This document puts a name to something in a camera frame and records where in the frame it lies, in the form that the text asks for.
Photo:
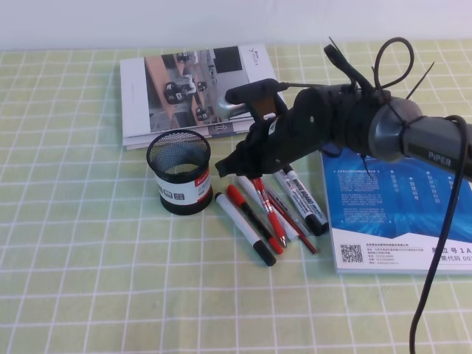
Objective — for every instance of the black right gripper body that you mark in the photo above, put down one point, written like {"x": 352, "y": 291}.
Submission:
{"x": 319, "y": 116}

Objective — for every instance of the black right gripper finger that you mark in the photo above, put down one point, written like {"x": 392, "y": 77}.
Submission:
{"x": 237, "y": 162}

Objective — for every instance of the red gel pen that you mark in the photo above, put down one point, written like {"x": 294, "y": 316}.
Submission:
{"x": 269, "y": 210}

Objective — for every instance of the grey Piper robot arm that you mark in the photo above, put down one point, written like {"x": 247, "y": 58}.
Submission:
{"x": 397, "y": 129}

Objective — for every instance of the white plastic pen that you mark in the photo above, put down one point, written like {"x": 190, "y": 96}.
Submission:
{"x": 290, "y": 232}

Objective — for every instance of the black pen with red caps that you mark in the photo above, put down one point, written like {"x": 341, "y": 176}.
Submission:
{"x": 239, "y": 201}

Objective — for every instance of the black mesh pen holder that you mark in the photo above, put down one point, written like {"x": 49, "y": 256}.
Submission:
{"x": 180, "y": 162}

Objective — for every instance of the clear transparent pen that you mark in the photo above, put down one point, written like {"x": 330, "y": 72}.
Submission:
{"x": 289, "y": 211}

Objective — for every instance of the thin dark red pen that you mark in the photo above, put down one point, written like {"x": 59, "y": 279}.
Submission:
{"x": 291, "y": 222}

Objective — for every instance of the whiteboard marker, white label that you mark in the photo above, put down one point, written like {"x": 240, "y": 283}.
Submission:
{"x": 291, "y": 192}

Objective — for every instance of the white robot brochure stack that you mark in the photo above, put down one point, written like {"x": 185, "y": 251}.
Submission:
{"x": 186, "y": 90}

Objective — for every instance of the white marker with black caps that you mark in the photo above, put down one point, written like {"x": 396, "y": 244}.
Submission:
{"x": 256, "y": 243}

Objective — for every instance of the black whiteboard marker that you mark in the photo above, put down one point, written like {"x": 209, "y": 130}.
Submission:
{"x": 316, "y": 219}

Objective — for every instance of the blue JYD brochure stack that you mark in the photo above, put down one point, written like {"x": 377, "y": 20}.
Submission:
{"x": 384, "y": 218}

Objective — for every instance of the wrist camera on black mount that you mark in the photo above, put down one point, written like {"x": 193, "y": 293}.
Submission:
{"x": 259, "y": 98}

